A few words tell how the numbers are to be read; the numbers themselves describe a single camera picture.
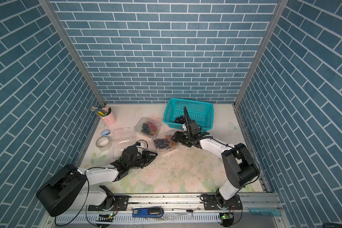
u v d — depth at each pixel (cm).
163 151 88
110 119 100
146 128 100
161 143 91
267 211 72
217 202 66
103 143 96
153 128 100
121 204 74
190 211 71
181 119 105
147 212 68
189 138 70
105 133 99
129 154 67
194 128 72
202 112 115
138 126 101
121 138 99
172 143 91
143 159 76
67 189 43
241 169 46
